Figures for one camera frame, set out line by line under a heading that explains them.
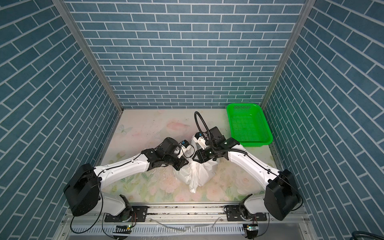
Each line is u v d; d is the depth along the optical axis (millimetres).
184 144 737
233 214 736
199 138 722
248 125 1125
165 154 641
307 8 710
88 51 866
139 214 736
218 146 619
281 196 409
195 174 767
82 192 418
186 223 717
